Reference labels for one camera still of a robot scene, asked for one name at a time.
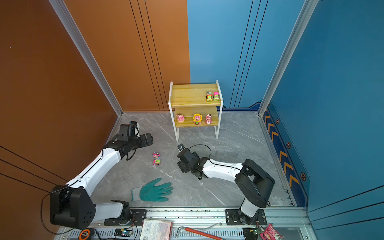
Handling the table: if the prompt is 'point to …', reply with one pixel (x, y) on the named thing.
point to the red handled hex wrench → (187, 229)
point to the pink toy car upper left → (156, 155)
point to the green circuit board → (123, 232)
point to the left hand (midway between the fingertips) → (146, 137)
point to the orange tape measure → (84, 234)
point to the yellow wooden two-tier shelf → (188, 99)
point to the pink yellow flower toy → (197, 119)
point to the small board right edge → (251, 233)
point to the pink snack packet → (270, 233)
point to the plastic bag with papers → (156, 230)
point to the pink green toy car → (156, 162)
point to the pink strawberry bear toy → (208, 119)
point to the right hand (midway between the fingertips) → (184, 160)
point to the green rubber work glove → (151, 191)
